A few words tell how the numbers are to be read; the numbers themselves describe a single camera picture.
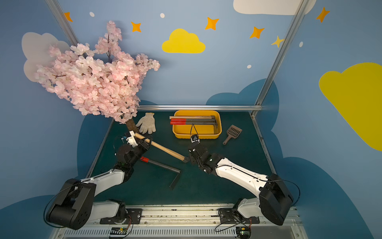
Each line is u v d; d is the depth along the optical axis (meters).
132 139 0.77
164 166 0.89
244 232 0.73
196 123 1.08
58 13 0.70
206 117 1.15
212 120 1.14
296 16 0.73
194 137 0.72
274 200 0.41
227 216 0.75
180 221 0.74
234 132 1.11
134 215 0.75
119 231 0.73
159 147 0.86
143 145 0.75
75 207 0.42
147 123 1.15
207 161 0.60
